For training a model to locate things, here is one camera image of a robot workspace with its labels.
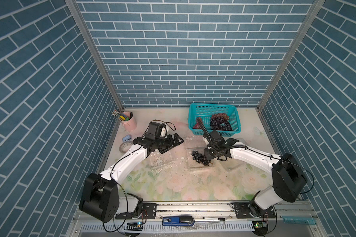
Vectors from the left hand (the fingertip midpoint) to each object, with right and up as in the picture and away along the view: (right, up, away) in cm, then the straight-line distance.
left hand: (182, 144), depth 81 cm
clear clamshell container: (-14, -12, +11) cm, 21 cm away
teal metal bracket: (+62, -36, -9) cm, 72 cm away
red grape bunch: (+10, +9, +24) cm, 28 cm away
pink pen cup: (-37, +12, +19) cm, 43 cm away
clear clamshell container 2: (+31, -14, +8) cm, 35 cm away
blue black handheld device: (-1, -33, -14) cm, 36 cm away
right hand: (+15, -7, +8) cm, 18 cm away
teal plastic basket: (+16, +21, +34) cm, 43 cm away
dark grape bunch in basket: (+28, +13, +27) cm, 41 cm away
